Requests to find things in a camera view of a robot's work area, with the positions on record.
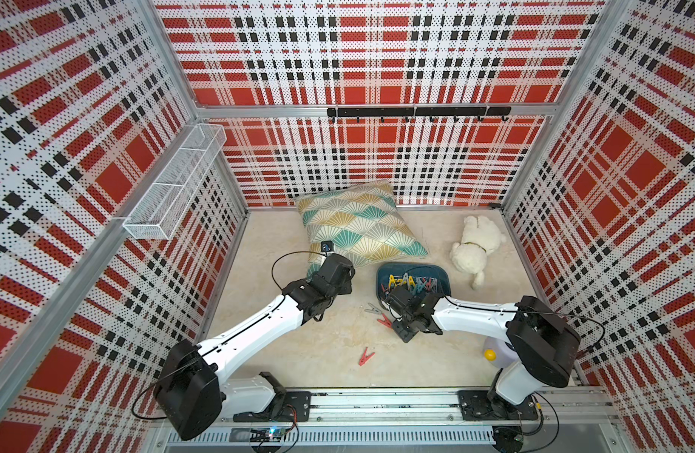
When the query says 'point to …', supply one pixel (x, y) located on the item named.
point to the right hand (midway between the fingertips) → (408, 324)
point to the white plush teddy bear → (480, 238)
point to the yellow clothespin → (392, 280)
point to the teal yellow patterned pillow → (363, 222)
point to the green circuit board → (267, 435)
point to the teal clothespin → (420, 286)
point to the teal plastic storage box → (424, 270)
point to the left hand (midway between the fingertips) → (344, 274)
